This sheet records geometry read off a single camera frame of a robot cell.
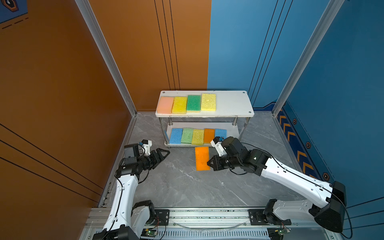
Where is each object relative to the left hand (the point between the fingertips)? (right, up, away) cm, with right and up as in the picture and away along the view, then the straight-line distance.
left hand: (166, 154), depth 78 cm
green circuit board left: (-7, -36, -8) cm, 37 cm away
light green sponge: (+10, +9, +18) cm, 22 cm away
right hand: (+21, -3, -8) cm, 22 cm away
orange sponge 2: (+24, +9, +19) cm, 32 cm away
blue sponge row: (+32, +10, +20) cm, 39 cm away
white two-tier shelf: (+14, +21, +37) cm, 45 cm away
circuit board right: (+54, -36, -9) cm, 65 cm away
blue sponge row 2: (+3, +8, +19) cm, 20 cm away
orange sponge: (+19, +1, -7) cm, 20 cm away
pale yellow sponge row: (+17, +7, +16) cm, 25 cm away
